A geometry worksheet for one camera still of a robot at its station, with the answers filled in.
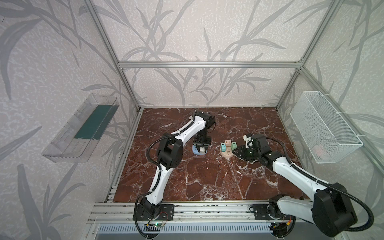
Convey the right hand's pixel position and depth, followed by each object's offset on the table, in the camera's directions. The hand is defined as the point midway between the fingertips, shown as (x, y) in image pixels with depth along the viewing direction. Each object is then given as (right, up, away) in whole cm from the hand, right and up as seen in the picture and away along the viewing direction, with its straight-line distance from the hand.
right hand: (233, 147), depth 85 cm
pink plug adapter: (-2, +2, +6) cm, 7 cm away
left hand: (-15, 0, +3) cm, 16 cm away
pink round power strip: (-2, -5, +6) cm, 8 cm away
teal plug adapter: (-5, -1, +5) cm, 8 cm away
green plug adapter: (+2, 0, +6) cm, 6 cm away
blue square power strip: (-23, -3, +7) cm, 24 cm away
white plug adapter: (-18, -2, +1) cm, 18 cm away
